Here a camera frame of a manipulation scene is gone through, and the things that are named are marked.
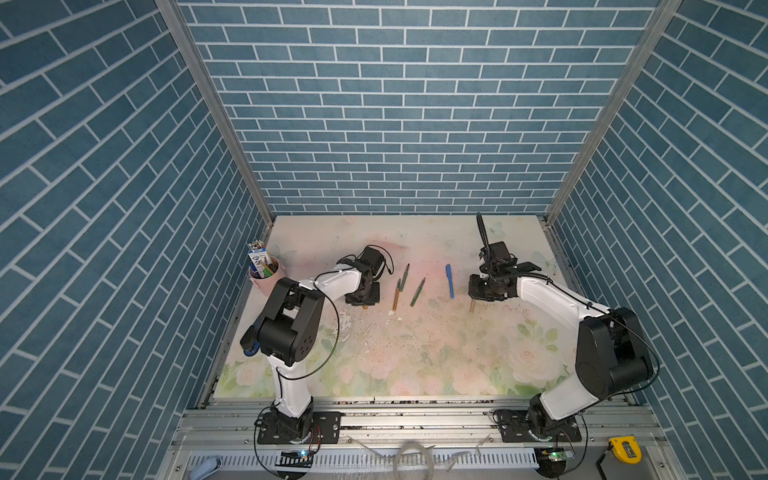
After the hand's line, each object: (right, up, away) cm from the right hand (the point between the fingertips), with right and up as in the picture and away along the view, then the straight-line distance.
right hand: (473, 291), depth 92 cm
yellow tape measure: (+31, -34, -22) cm, 51 cm away
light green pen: (-17, -2, +7) cm, 18 cm away
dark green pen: (-21, +3, +11) cm, 24 cm away
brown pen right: (+1, -6, +5) cm, 8 cm away
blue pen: (-5, +3, +13) cm, 14 cm away
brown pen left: (-24, -2, +7) cm, 25 cm away
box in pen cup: (-64, +12, -5) cm, 66 cm away
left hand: (-31, -4, +5) cm, 31 cm away
